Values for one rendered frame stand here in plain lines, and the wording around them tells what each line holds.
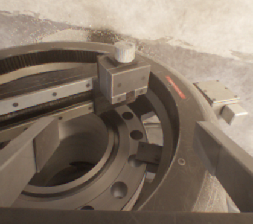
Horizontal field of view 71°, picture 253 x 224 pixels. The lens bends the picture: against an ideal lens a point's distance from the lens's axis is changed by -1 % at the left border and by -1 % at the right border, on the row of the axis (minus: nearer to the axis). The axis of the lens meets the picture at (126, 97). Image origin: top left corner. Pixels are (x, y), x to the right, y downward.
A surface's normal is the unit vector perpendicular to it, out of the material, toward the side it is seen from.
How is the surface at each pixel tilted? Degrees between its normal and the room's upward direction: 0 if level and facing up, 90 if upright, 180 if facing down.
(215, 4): 0
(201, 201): 88
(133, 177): 90
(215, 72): 0
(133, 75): 38
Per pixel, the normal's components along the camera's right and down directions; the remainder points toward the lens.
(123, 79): 0.51, 0.55
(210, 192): 0.19, -0.71
